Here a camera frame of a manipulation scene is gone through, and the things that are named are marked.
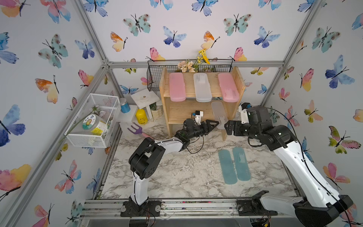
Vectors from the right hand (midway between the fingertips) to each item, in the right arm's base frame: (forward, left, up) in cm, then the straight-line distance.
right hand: (235, 123), depth 70 cm
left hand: (+6, +6, -8) cm, 12 cm away
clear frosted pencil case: (+14, +5, -9) cm, 18 cm away
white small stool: (+26, +54, -9) cm, 60 cm away
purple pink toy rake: (+13, +60, -30) cm, 68 cm away
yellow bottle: (+20, +58, -21) cm, 64 cm away
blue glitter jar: (+19, +66, -11) cm, 69 cm away
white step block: (+12, +65, -16) cm, 68 cm away
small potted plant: (+26, +48, -21) cm, 59 cm away
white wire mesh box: (+9, +70, 0) cm, 70 cm away
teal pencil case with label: (-13, -11, -31) cm, 35 cm away
